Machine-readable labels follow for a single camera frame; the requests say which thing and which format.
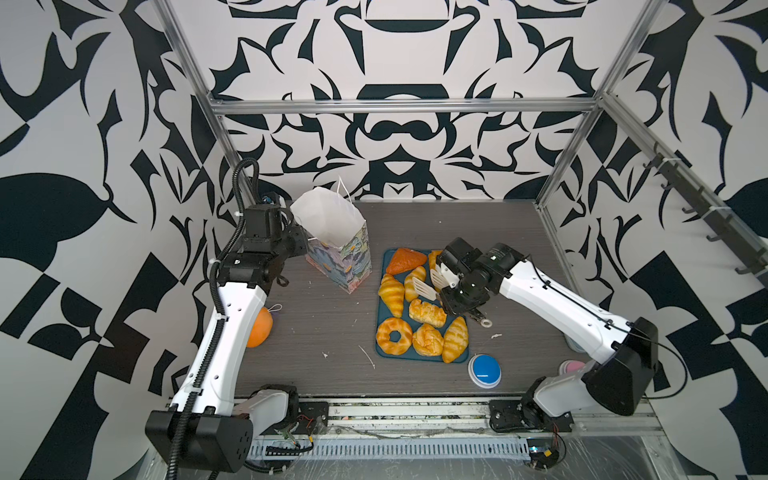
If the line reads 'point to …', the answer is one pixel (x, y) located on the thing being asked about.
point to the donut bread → (384, 341)
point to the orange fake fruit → (262, 328)
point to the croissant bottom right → (455, 340)
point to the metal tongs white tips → (444, 275)
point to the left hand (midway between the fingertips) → (294, 227)
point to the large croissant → (391, 292)
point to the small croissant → (410, 290)
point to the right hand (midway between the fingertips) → (451, 304)
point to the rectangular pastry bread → (427, 313)
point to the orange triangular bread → (403, 260)
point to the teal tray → (409, 323)
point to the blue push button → (484, 370)
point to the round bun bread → (427, 341)
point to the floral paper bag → (336, 235)
